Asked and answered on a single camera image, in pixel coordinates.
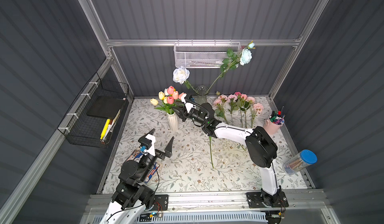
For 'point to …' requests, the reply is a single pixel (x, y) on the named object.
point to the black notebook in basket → (105, 107)
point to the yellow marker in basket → (105, 128)
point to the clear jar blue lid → (300, 162)
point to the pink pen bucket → (275, 121)
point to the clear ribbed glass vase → (202, 91)
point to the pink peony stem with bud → (219, 101)
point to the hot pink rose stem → (238, 94)
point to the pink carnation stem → (231, 98)
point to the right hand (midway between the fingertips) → (175, 104)
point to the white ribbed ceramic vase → (173, 121)
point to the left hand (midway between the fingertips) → (162, 135)
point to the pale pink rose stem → (257, 107)
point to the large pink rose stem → (250, 100)
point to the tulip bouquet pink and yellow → (171, 98)
